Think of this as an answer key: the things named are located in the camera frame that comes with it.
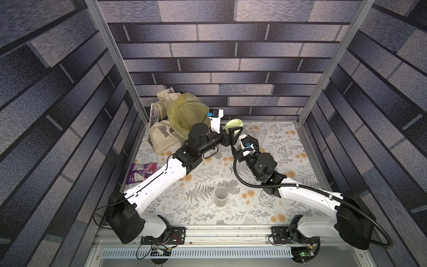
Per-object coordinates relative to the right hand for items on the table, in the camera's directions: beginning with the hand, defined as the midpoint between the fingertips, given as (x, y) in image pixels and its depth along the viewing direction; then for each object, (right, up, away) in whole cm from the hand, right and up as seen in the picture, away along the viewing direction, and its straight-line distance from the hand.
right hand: (240, 136), depth 75 cm
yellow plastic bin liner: (-29, +15, +18) cm, 37 cm away
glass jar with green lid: (-2, -4, -5) cm, 7 cm away
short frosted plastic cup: (-8, -31, +10) cm, 33 cm away
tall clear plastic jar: (+15, -1, +18) cm, 23 cm away
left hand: (-2, +4, -9) cm, 10 cm away
